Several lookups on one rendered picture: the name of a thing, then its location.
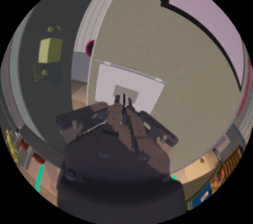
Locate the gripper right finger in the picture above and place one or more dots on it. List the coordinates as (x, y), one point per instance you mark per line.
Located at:
(156, 127)

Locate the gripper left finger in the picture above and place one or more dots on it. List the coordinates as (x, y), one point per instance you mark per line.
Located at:
(87, 115)

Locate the white paddle plate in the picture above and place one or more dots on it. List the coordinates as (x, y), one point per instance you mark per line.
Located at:
(110, 81)

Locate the grey paddle hinge bar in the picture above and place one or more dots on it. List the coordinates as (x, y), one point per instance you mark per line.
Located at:
(130, 69)

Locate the yellow latch box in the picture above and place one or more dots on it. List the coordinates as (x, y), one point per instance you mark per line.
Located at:
(50, 50)

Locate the beige vestibule door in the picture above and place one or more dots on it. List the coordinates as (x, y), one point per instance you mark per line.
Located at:
(158, 40)

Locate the yellow round stud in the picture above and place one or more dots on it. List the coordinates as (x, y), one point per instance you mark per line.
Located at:
(50, 29)
(45, 72)

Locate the red block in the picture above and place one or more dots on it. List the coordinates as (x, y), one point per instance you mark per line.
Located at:
(24, 143)
(38, 157)

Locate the red ringed black port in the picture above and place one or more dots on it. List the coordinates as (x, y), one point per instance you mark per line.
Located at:
(90, 48)

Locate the blue box with label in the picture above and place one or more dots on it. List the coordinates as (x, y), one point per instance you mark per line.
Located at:
(200, 195)

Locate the brown slatted panel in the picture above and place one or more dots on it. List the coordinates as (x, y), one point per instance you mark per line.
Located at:
(233, 161)

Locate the white ribbed wall panel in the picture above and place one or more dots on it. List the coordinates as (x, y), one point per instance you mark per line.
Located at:
(94, 16)

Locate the dark grey door frame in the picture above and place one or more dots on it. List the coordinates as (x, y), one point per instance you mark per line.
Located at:
(59, 0)

